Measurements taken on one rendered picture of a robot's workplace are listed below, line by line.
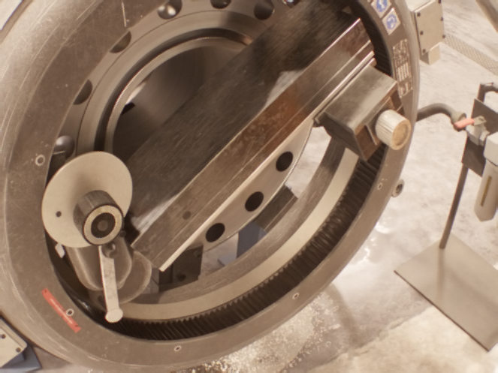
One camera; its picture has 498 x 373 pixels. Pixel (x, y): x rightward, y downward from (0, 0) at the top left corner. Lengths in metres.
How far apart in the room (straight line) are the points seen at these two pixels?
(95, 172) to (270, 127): 0.21
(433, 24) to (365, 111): 0.32
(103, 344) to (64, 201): 0.25
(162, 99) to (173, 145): 0.39
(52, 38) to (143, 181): 0.25
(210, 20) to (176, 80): 0.33
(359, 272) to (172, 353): 0.78
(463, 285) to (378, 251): 0.30
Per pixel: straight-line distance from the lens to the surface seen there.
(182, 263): 0.92
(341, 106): 0.71
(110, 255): 0.62
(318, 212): 0.96
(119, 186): 0.61
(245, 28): 0.79
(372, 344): 1.35
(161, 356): 0.84
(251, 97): 0.68
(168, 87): 1.08
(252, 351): 1.29
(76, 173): 0.58
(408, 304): 1.48
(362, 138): 0.72
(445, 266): 1.62
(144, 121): 1.06
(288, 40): 0.72
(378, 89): 0.72
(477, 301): 1.56
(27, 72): 0.52
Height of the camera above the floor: 0.99
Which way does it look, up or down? 34 degrees down
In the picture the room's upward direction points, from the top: 5 degrees clockwise
